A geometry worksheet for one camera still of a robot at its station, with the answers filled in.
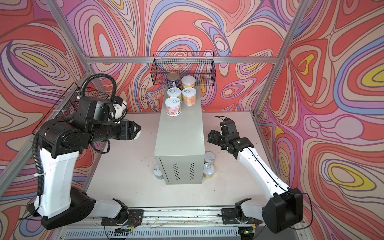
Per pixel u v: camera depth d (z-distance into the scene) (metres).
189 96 0.74
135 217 0.73
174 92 0.74
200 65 0.96
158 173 0.84
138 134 0.56
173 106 0.68
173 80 0.74
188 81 0.76
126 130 0.48
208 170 0.84
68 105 0.74
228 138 0.59
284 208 0.39
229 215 0.74
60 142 0.32
